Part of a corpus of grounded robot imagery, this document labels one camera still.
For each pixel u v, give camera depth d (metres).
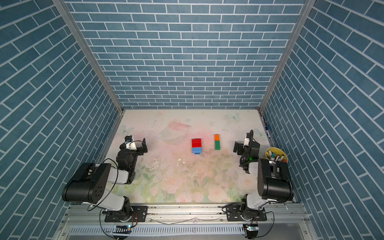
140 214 0.73
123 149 0.80
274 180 0.47
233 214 0.73
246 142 0.84
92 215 0.75
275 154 0.83
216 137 0.99
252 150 0.72
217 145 0.96
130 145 0.77
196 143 0.96
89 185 0.45
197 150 0.94
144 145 0.83
